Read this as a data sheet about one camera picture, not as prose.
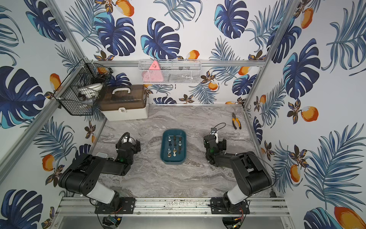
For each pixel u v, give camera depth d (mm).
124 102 973
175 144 974
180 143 971
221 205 733
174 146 978
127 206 736
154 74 901
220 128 814
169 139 997
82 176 454
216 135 807
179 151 926
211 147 729
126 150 719
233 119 1118
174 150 926
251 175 456
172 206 748
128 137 789
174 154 922
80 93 868
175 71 925
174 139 999
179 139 995
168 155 907
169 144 974
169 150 926
